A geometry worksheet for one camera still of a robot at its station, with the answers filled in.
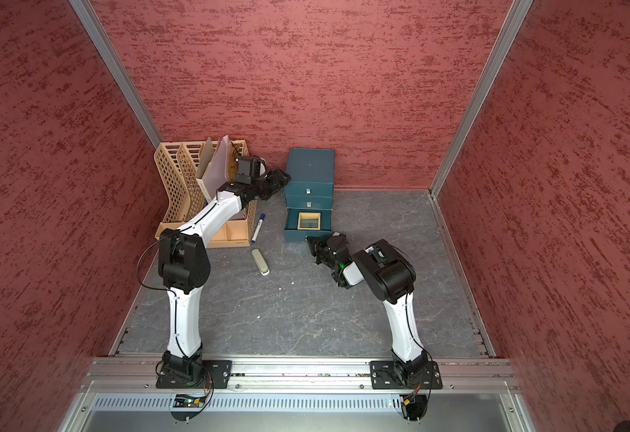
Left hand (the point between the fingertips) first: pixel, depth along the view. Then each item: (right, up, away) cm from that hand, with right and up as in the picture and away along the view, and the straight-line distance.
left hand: (285, 185), depth 96 cm
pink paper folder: (-24, +4, -4) cm, 24 cm away
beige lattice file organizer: (-40, +5, +8) cm, 41 cm away
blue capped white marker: (-13, -16, +11) cm, 23 cm away
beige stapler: (-9, -28, -1) cm, 30 cm away
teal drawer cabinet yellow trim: (+9, -4, -1) cm, 10 cm away
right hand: (+7, -20, +3) cm, 22 cm away
